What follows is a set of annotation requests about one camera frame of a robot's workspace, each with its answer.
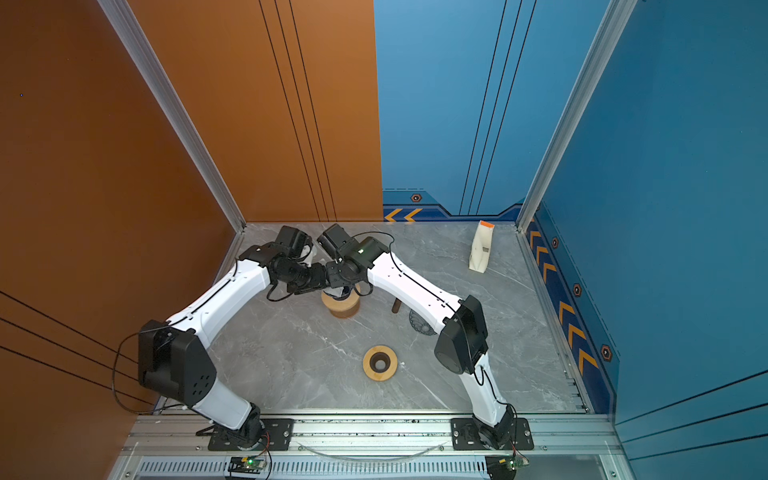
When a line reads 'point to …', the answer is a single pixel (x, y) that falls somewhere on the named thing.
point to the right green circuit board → (503, 467)
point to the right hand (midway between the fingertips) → (337, 276)
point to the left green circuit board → (249, 464)
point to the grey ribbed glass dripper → (420, 325)
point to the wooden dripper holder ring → (347, 307)
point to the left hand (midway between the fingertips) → (327, 281)
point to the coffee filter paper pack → (482, 247)
